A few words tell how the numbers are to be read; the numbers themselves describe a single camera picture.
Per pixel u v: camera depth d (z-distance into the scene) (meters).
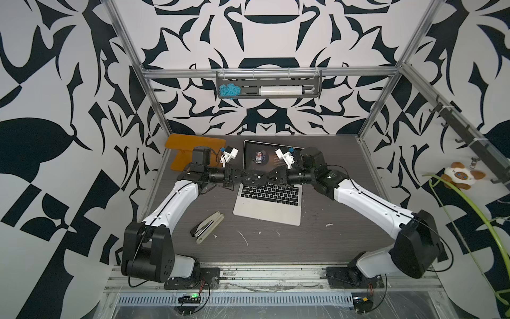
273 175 0.71
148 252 0.41
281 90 0.90
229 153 0.74
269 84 0.94
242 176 0.73
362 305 0.71
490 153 0.54
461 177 0.60
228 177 0.67
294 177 0.66
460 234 0.63
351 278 0.67
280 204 0.93
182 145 1.00
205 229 0.83
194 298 0.73
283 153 0.72
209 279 0.74
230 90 0.91
